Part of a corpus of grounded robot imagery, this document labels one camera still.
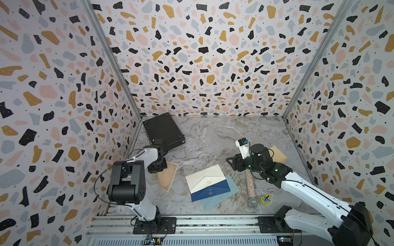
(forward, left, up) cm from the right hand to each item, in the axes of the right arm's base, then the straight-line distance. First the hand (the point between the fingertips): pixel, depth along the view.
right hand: (231, 158), depth 78 cm
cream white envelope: (-4, +14, -16) cm, 22 cm away
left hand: (+1, +41, -16) cm, 44 cm away
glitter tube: (-16, -12, -16) cm, 25 cm away
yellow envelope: (+15, -33, -20) cm, 41 cm away
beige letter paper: (-4, +37, -18) cm, 41 cm away
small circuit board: (-34, +38, -20) cm, 55 cm away
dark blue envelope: (-9, +6, -19) cm, 22 cm away
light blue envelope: (-17, +10, -18) cm, 27 cm away
